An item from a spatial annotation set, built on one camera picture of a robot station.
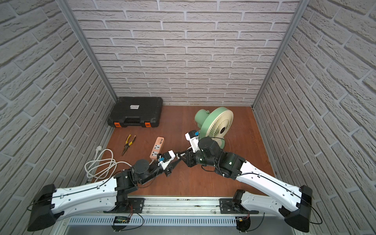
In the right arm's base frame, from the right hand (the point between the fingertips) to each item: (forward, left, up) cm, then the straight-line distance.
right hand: (181, 154), depth 66 cm
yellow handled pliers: (+20, +37, -23) cm, 48 cm away
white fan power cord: (-1, 0, +1) cm, 2 cm away
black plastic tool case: (+45, +34, -17) cm, 59 cm away
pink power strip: (+16, +17, -21) cm, 32 cm away
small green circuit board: (-21, +33, -27) cm, 47 cm away
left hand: (+3, +1, -1) cm, 4 cm away
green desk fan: (+13, -18, +5) cm, 22 cm away
